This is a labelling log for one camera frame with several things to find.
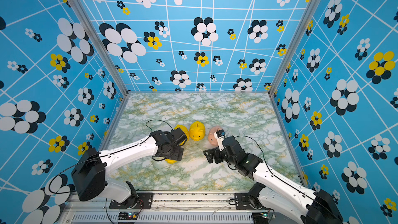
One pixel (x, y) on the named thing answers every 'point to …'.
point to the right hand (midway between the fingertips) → (213, 149)
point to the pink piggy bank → (211, 138)
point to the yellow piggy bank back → (197, 131)
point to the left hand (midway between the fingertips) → (177, 154)
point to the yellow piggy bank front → (170, 161)
